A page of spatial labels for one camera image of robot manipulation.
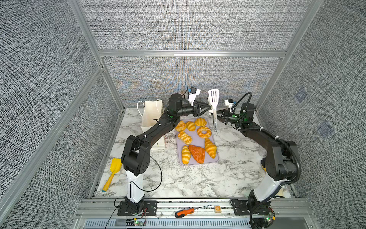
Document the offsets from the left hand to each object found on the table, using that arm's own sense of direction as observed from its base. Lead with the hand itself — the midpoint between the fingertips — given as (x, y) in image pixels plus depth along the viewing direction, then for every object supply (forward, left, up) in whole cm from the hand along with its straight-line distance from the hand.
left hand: (212, 105), depth 75 cm
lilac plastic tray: (-3, +7, -32) cm, 33 cm away
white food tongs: (+2, -1, +2) cm, 3 cm away
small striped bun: (+9, +9, -29) cm, 32 cm away
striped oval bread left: (-13, +14, -31) cm, 36 cm away
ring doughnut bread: (+5, 0, -33) cm, 33 cm away
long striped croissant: (-9, -2, -30) cm, 31 cm away
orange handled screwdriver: (-44, +18, -30) cm, 56 cm away
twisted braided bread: (-1, +14, -30) cm, 33 cm away
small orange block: (-43, -1, -32) cm, 53 cm away
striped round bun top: (+13, +2, -30) cm, 33 cm away
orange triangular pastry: (-12, +6, -29) cm, 32 cm away
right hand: (+3, -2, -7) cm, 7 cm away
